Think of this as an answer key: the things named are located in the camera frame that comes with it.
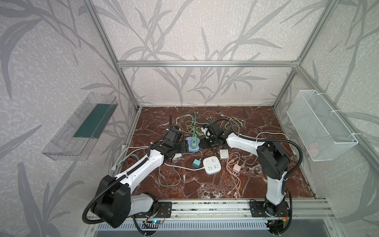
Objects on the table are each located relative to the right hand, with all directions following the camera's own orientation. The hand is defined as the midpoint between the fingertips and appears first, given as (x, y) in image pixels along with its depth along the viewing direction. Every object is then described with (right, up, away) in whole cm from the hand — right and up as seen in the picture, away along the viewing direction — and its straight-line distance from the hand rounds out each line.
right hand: (201, 140), depth 93 cm
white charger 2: (+14, -9, -2) cm, 17 cm away
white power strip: (+6, -14, -7) cm, 16 cm away
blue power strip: (-8, 0, +2) cm, 8 cm away
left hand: (-10, +1, -8) cm, 12 cm away
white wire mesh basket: (+53, +6, -31) cm, 61 cm away
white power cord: (-46, -7, +1) cm, 46 cm away
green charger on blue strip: (-5, -2, -4) cm, 7 cm away
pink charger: (+21, -16, -7) cm, 27 cm away
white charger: (-15, -10, -2) cm, 18 cm away
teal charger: (-3, -13, -5) cm, 15 cm away
